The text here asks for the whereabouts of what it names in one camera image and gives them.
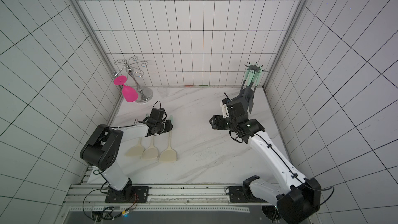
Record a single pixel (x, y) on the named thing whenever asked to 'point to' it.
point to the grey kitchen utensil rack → (247, 92)
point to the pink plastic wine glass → (129, 94)
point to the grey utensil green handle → (248, 84)
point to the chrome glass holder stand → (145, 94)
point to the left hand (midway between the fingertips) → (171, 128)
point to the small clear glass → (163, 92)
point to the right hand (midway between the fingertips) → (215, 117)
